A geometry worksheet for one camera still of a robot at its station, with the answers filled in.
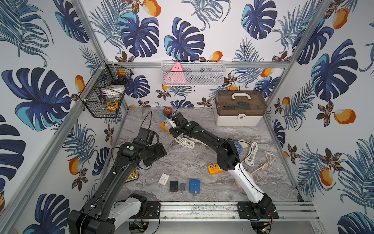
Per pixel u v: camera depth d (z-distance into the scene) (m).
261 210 0.64
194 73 0.93
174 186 0.80
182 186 0.82
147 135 0.57
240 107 0.93
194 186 0.78
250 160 0.89
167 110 1.07
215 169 0.86
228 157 0.63
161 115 1.15
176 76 0.90
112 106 0.81
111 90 0.79
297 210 0.76
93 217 0.37
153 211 0.73
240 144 0.98
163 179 0.83
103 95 0.82
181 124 0.79
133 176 0.84
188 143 0.96
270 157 0.91
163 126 1.03
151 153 0.63
